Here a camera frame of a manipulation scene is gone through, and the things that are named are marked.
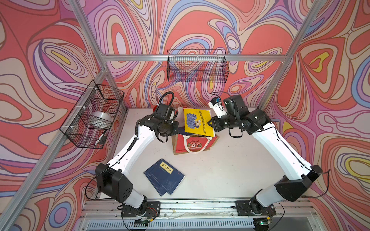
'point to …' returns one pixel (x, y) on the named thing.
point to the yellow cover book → (195, 122)
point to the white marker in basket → (96, 143)
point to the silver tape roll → (99, 120)
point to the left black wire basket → (97, 98)
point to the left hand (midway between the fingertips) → (179, 130)
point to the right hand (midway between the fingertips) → (210, 126)
